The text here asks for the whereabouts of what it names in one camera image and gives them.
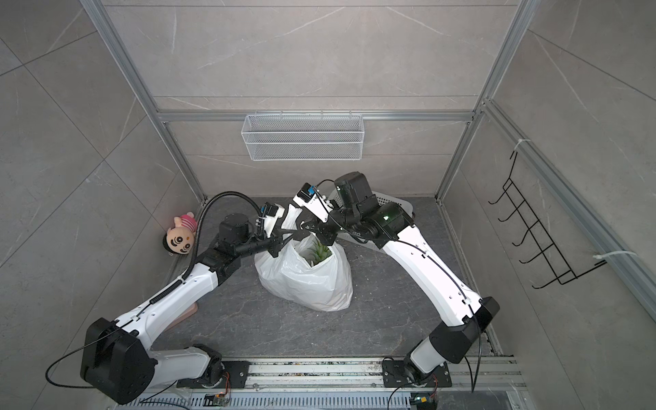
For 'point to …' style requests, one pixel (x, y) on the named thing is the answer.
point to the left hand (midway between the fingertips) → (298, 228)
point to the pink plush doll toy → (180, 238)
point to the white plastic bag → (327, 285)
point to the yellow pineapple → (320, 253)
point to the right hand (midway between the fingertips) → (309, 223)
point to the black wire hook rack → (562, 272)
